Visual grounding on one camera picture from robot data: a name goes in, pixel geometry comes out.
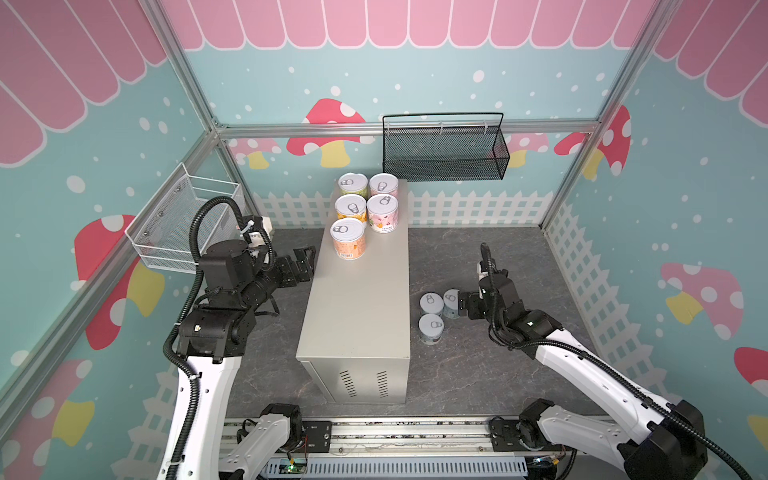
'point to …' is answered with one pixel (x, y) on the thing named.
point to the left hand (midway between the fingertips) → (296, 258)
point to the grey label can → (430, 328)
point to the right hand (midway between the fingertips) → (473, 291)
